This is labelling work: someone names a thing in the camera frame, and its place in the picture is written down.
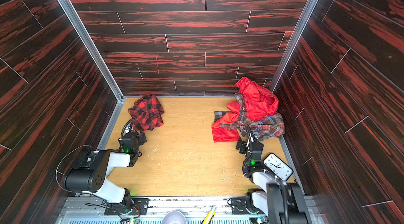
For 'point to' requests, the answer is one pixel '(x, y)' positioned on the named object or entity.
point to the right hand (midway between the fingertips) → (252, 139)
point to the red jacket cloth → (259, 103)
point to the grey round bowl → (173, 217)
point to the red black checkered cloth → (147, 113)
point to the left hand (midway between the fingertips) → (134, 133)
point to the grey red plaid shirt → (271, 126)
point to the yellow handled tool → (210, 215)
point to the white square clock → (278, 167)
